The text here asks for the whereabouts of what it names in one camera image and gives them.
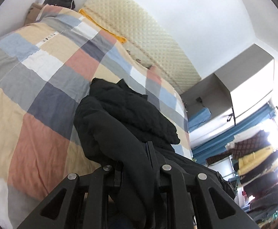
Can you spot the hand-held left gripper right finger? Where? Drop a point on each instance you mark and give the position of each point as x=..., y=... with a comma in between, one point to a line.
x=153, y=169

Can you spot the blue curtain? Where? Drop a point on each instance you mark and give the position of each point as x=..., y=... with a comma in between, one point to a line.
x=229, y=133

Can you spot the yellow cloth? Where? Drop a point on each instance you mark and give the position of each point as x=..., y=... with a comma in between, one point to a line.
x=98, y=23

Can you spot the grey white wardrobe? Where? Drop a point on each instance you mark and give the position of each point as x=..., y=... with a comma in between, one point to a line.
x=246, y=76

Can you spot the grey hanging garment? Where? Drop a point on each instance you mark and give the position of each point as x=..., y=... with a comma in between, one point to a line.
x=265, y=198

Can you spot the dark patterned hanging garment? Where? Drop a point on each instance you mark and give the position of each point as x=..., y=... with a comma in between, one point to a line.
x=246, y=145

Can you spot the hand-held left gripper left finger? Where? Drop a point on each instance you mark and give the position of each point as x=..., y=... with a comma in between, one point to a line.
x=117, y=179

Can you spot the checkered patchwork quilt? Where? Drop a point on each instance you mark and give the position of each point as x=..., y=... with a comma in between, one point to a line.
x=46, y=64

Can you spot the black clothes hanger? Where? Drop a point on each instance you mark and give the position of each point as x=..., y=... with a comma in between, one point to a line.
x=230, y=117

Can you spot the black bag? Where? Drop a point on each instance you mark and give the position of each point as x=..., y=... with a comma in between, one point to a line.
x=60, y=0

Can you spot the black puffer jacket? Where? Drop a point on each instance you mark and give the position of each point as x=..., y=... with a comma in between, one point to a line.
x=120, y=114

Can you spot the cream quilted headboard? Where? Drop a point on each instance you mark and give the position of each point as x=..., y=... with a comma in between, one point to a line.
x=139, y=28

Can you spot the cardboard box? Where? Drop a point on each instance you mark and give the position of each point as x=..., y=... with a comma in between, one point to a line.
x=34, y=14

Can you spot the black hanging garment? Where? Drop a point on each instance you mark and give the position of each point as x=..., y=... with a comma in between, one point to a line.
x=260, y=174

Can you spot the floral print pillow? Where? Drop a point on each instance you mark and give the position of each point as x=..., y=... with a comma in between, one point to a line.
x=141, y=57

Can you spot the dark niche wall socket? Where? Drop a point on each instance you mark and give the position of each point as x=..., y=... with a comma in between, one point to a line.
x=200, y=101

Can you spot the yellow hanging garment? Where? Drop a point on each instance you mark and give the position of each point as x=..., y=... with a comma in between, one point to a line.
x=253, y=159

